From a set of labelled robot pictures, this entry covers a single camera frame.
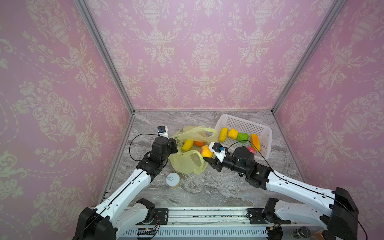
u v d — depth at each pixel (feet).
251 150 3.01
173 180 2.66
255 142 3.19
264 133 3.25
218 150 1.89
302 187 1.52
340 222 1.23
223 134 3.31
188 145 3.19
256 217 2.39
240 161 1.85
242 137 3.19
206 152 2.15
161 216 2.43
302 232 2.03
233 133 3.27
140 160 1.94
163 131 2.25
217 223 2.39
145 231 2.39
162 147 1.92
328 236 2.03
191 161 2.42
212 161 2.06
